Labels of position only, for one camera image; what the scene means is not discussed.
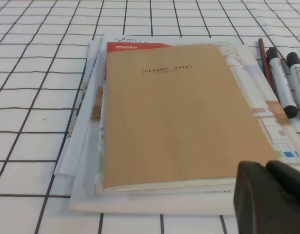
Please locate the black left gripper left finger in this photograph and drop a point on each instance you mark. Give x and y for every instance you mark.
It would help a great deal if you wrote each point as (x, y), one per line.
(259, 201)

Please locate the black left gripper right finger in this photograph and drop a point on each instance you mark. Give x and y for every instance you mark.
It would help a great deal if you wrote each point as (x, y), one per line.
(288, 179)

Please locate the black capped whiteboard marker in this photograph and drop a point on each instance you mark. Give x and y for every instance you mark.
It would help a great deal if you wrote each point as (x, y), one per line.
(281, 83)
(293, 63)

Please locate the thin dark red pencil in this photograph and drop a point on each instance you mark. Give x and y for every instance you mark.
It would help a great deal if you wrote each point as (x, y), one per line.
(265, 66)

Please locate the brown classic note notebook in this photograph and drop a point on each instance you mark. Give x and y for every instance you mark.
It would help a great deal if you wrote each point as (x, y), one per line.
(191, 132)

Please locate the red and white brochure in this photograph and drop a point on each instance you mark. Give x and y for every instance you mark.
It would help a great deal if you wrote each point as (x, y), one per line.
(141, 66)

